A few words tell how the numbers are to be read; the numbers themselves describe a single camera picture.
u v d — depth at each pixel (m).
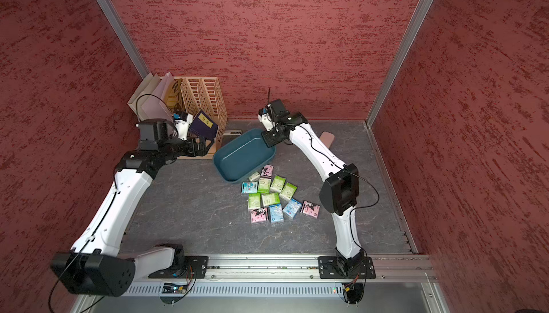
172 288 0.72
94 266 0.37
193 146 0.65
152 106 0.89
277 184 0.93
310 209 0.86
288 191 0.91
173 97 1.00
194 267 0.74
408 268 0.77
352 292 0.68
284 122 0.61
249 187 0.92
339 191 0.51
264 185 0.92
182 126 0.66
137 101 0.87
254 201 0.87
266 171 0.97
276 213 0.85
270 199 0.88
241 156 0.89
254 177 0.94
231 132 1.14
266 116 0.76
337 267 0.67
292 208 0.86
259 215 0.84
